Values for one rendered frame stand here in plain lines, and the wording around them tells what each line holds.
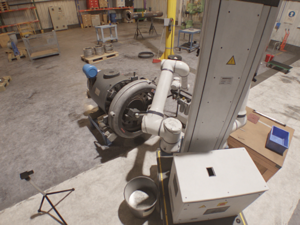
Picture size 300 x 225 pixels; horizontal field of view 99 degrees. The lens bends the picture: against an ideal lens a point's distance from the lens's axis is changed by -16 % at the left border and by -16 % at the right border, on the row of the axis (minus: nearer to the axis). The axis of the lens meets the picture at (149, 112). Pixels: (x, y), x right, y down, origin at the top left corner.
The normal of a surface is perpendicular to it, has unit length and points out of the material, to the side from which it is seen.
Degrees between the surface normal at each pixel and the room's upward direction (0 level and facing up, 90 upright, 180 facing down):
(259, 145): 0
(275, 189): 0
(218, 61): 90
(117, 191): 0
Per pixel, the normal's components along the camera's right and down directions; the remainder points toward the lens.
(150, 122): -0.22, -0.28
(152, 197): 0.00, -0.79
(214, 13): 0.06, 0.61
